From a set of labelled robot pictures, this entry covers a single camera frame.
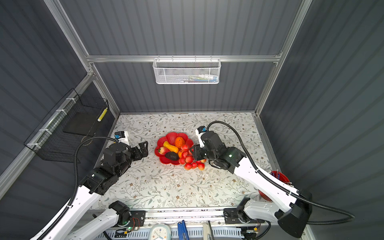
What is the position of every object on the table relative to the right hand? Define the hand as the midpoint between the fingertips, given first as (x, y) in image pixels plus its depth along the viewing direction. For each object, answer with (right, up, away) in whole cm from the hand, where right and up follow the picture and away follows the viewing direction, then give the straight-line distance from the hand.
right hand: (194, 150), depth 73 cm
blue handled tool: (-5, -37, -4) cm, 37 cm away
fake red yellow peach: (-19, -3, +21) cm, 29 cm away
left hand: (-26, +3, -1) cm, 27 cm away
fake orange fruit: (-10, +1, +23) cm, 25 cm away
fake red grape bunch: (-3, -6, +2) cm, 7 cm away
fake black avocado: (-14, -6, +18) cm, 24 cm away
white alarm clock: (-16, -37, -5) cm, 41 cm away
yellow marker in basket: (-50, +18, +9) cm, 54 cm away
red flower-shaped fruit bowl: (-16, +4, +29) cm, 34 cm away
